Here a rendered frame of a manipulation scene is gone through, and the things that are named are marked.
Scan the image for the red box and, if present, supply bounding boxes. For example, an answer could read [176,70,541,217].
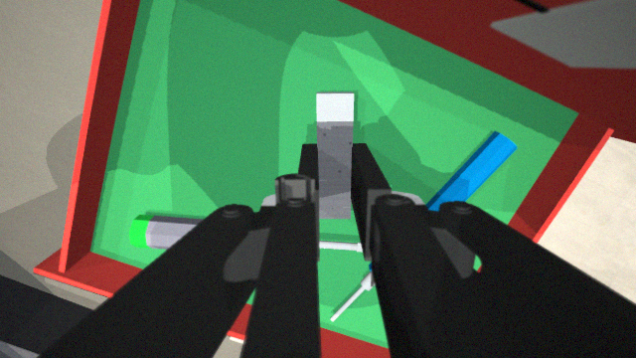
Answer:
[34,0,636,358]

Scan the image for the grey screwdriver with green band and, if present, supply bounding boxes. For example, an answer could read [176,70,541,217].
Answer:
[129,215,363,252]

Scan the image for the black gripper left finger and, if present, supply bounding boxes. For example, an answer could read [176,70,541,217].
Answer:
[37,144,322,358]

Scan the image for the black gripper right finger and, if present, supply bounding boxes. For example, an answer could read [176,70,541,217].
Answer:
[351,143,636,358]

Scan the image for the blue-handled deburring tool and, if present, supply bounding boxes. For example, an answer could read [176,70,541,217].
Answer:
[330,131,517,321]

